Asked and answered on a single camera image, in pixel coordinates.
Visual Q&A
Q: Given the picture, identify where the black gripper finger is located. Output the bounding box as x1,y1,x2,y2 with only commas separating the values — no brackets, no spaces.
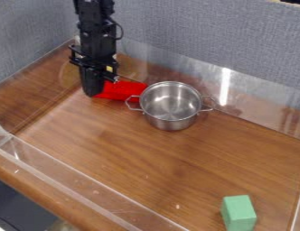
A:
88,69,104,97
79,67,91,96

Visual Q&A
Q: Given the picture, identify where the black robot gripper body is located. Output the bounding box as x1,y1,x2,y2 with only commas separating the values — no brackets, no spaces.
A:
68,26,119,83

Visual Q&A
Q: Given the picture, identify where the red rectangular block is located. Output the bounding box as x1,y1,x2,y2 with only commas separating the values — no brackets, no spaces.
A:
95,80,147,101

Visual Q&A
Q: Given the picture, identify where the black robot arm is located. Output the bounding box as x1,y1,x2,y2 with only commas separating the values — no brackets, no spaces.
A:
68,0,119,97

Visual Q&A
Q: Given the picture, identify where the small steel pot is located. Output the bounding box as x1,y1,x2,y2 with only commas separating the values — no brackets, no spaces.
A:
124,81,214,131

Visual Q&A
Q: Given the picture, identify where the clear acrylic table barrier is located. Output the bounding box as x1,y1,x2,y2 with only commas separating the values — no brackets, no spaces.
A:
0,42,300,231

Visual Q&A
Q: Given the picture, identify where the green foam block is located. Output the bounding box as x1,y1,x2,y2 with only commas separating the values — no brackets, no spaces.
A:
219,195,257,231

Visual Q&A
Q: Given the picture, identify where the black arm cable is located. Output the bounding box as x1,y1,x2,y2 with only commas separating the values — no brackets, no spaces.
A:
107,17,124,42

